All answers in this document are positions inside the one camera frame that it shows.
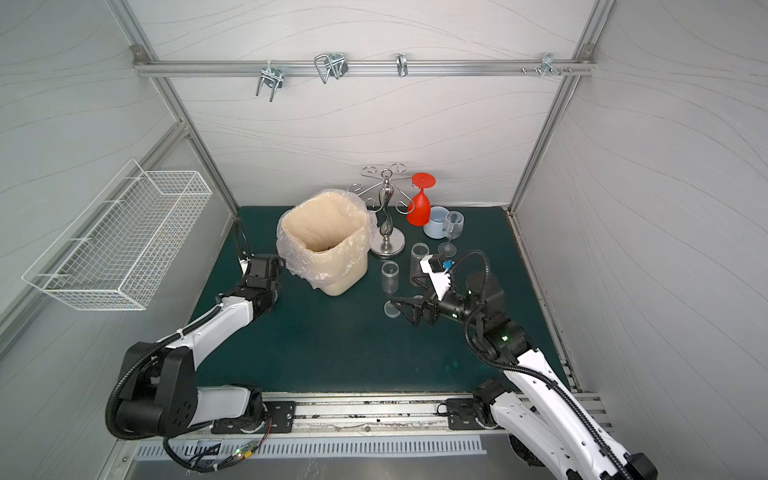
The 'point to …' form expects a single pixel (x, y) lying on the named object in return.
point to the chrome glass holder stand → (381, 197)
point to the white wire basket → (114, 252)
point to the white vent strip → (345, 447)
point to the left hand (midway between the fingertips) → (257, 278)
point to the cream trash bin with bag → (323, 241)
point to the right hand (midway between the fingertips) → (404, 287)
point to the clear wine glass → (453, 226)
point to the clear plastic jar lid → (391, 310)
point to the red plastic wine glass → (419, 205)
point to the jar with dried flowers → (390, 275)
